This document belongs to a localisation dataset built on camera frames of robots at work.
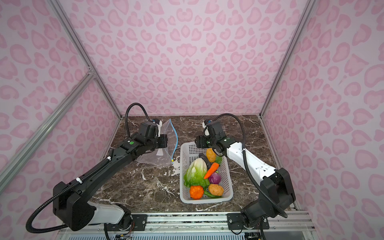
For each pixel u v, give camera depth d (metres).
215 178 0.80
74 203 0.38
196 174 0.80
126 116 0.58
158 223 0.75
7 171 0.50
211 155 0.90
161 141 0.71
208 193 0.80
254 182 0.41
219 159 0.89
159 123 0.73
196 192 0.77
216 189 0.78
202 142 0.73
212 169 0.84
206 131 0.72
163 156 0.96
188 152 0.95
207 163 0.89
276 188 0.43
